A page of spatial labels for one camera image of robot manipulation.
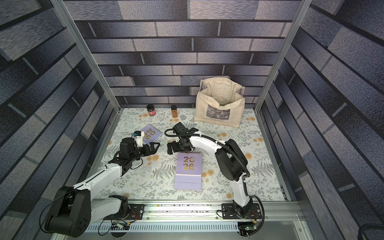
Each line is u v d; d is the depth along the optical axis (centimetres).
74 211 41
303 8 70
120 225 71
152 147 78
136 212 74
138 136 78
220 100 114
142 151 76
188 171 84
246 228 70
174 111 110
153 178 85
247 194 59
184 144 68
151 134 103
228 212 73
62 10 70
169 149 81
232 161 51
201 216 73
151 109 111
